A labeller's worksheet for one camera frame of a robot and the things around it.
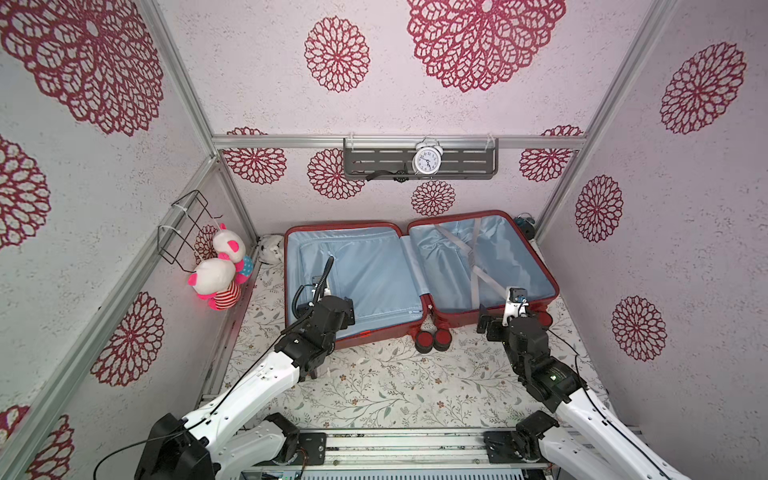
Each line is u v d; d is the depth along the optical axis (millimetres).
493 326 686
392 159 930
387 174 918
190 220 796
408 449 759
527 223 1178
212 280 853
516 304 644
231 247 918
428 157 898
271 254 1060
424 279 922
